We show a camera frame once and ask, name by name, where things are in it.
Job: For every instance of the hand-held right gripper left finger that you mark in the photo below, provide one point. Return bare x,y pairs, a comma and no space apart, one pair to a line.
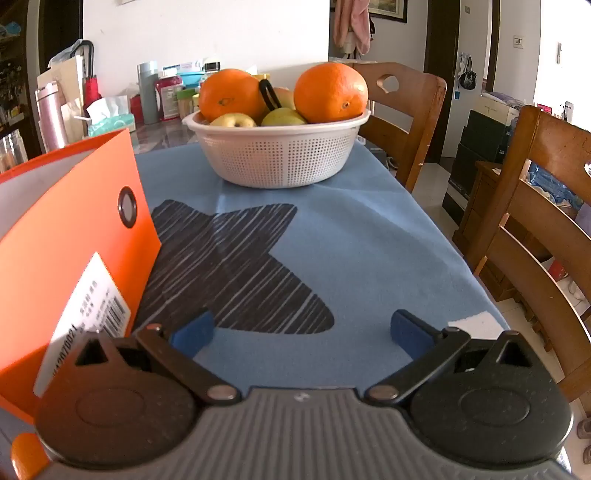
196,330

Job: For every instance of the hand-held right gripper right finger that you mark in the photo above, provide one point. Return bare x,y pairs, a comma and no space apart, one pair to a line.
408,332

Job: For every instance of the blue printed tablecloth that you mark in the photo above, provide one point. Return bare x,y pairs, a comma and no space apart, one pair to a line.
360,240

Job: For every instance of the low wooden cabinet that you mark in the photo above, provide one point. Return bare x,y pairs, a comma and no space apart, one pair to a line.
480,203

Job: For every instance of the orange cardboard box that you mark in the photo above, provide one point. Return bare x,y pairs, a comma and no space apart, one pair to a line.
69,221

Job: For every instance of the white perforated plastic basket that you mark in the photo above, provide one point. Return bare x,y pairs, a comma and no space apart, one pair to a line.
277,157

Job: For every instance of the blue plastic bag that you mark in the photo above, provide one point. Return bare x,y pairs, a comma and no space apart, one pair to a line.
549,184

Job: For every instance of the stack of black boxes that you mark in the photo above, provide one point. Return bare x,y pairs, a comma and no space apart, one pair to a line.
482,138

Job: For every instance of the yellow apple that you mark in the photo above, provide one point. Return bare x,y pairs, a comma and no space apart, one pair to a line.
233,121

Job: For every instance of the wooden chair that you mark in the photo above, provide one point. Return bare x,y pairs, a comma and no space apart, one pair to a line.
549,138
415,115

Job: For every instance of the green tissue box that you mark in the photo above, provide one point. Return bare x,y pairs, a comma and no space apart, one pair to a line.
113,122

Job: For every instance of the green-lidded jar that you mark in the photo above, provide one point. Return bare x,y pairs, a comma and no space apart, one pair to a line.
186,102

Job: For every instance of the yellow-green apple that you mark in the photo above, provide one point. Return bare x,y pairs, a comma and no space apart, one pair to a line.
281,118

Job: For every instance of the red-lidded container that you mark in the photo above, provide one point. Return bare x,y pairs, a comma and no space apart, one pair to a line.
168,99

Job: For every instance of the large orange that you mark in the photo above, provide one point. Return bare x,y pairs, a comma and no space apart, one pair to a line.
330,92
231,94

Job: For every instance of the white storage box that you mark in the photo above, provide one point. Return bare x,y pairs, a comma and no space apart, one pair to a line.
501,108

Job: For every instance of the grey thermos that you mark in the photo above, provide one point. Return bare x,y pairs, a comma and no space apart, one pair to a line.
148,92

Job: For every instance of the pale apple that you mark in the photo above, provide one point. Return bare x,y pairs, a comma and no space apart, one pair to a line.
286,98

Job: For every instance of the blue plastic container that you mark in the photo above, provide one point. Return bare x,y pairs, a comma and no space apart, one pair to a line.
190,78

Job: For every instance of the pink thermos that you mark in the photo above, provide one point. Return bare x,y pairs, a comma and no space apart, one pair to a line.
51,120

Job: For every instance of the black handbag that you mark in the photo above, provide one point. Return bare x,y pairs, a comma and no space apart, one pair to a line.
468,79

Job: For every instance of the red folded umbrella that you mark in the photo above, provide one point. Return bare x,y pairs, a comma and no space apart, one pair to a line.
92,90

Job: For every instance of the pink hanging cloth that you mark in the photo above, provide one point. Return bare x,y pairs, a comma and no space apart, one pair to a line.
358,23

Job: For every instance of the dark shelf cabinet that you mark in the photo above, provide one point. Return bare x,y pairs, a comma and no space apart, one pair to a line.
14,69

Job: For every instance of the dark framed picture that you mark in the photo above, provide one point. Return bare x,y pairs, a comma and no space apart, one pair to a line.
390,10

